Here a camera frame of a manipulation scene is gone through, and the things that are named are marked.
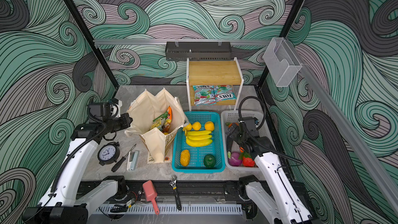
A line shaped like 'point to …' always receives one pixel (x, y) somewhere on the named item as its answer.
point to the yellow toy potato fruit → (185, 157)
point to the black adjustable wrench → (173, 182)
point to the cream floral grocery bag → (142, 111)
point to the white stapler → (132, 159)
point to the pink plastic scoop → (151, 194)
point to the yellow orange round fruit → (209, 126)
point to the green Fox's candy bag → (158, 122)
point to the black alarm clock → (109, 153)
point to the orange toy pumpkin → (229, 126)
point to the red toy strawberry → (247, 160)
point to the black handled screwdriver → (121, 160)
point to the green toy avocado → (209, 160)
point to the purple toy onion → (234, 160)
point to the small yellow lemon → (187, 127)
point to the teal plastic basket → (198, 146)
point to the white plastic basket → (230, 116)
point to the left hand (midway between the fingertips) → (132, 117)
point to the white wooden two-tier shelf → (213, 73)
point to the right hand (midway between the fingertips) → (234, 133)
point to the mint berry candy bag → (204, 95)
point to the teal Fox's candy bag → (224, 92)
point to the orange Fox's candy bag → (168, 122)
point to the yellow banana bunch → (198, 138)
